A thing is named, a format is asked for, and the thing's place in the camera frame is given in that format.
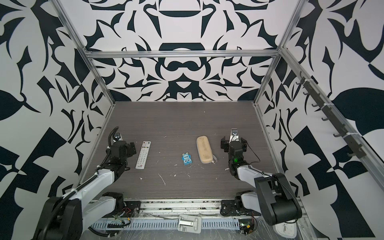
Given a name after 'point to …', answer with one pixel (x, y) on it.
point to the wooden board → (204, 149)
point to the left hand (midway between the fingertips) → (121, 143)
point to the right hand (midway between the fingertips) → (235, 136)
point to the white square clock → (287, 229)
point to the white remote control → (141, 159)
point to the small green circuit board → (245, 222)
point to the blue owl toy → (186, 158)
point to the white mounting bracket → (189, 223)
